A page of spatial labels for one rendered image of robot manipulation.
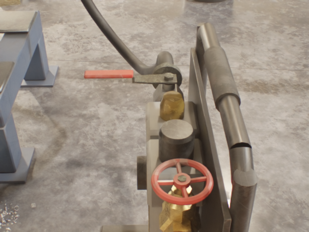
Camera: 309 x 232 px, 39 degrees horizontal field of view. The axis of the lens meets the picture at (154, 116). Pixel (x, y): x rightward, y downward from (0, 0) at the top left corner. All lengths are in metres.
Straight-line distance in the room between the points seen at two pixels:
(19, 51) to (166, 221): 0.91
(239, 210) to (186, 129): 0.15
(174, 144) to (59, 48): 1.36
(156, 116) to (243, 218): 0.25
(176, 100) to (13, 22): 0.95
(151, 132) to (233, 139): 0.20
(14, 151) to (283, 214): 0.73
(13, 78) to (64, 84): 0.40
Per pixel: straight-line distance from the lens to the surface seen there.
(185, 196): 0.50
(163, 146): 0.58
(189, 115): 0.68
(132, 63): 1.24
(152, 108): 0.70
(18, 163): 1.31
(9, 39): 1.44
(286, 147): 1.38
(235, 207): 0.48
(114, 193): 1.20
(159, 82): 0.74
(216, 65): 0.60
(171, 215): 0.54
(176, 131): 0.58
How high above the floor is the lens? 0.87
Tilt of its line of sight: 37 degrees down
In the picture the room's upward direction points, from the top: straight up
